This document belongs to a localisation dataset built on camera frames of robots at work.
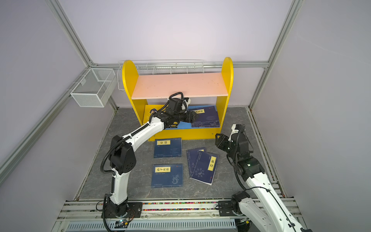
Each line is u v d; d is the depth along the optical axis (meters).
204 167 0.87
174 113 0.71
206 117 0.93
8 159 0.52
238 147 0.53
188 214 0.74
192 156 0.92
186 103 0.74
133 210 0.74
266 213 0.45
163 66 0.93
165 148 0.96
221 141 0.65
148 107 0.92
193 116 0.80
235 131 0.66
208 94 0.71
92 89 0.95
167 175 0.85
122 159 0.51
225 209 0.74
